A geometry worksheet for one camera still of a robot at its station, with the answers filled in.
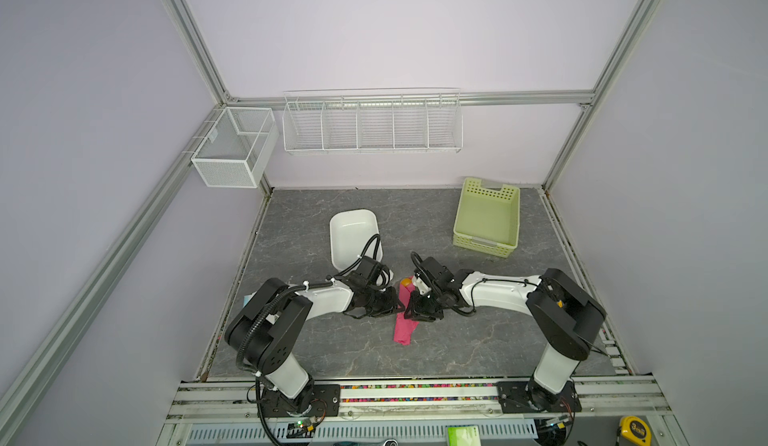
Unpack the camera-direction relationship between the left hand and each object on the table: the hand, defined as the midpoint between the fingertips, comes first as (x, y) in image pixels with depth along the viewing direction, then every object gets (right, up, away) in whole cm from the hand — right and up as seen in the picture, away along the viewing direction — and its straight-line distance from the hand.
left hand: (403, 312), depth 87 cm
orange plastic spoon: (+1, +8, +6) cm, 10 cm away
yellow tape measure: (+53, -21, -19) cm, 60 cm away
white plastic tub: (-18, +23, +16) cm, 34 cm away
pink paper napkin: (0, -4, -2) cm, 4 cm away
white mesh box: (-57, +52, +15) cm, 78 cm away
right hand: (+1, -2, 0) cm, 2 cm away
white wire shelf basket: (-10, +60, +10) cm, 62 cm away
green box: (+13, -22, -19) cm, 32 cm away
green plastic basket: (+34, +28, +28) cm, 52 cm away
